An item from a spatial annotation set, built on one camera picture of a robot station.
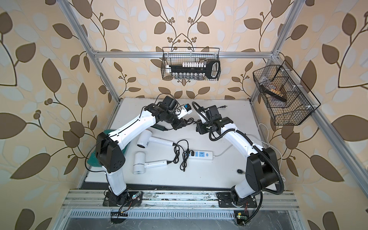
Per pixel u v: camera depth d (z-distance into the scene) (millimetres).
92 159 845
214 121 654
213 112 671
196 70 841
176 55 912
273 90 751
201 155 870
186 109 735
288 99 743
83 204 739
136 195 737
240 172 825
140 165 821
